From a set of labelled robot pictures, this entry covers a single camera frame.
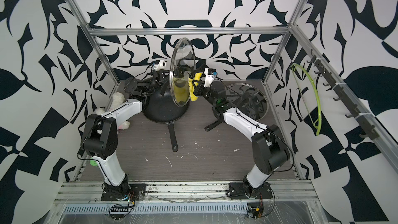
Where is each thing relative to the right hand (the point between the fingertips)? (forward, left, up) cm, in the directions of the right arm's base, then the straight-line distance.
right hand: (192, 78), depth 80 cm
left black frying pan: (+4, +23, -31) cm, 39 cm away
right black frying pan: (-13, -14, -22) cm, 29 cm away
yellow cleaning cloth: (-1, -3, +2) cm, 3 cm away
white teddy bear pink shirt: (+4, +48, -20) cm, 52 cm away
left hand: (-7, +6, +10) cm, 14 cm away
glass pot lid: (+2, -33, -20) cm, 39 cm away
